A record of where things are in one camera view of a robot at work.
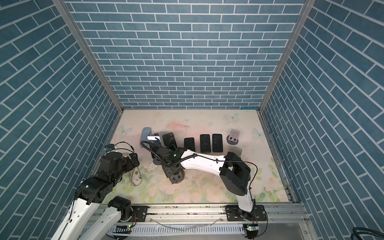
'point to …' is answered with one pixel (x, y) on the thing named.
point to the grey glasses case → (145, 132)
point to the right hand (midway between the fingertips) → (170, 167)
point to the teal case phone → (205, 143)
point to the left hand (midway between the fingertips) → (131, 157)
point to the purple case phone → (169, 139)
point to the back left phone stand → (156, 162)
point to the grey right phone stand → (233, 138)
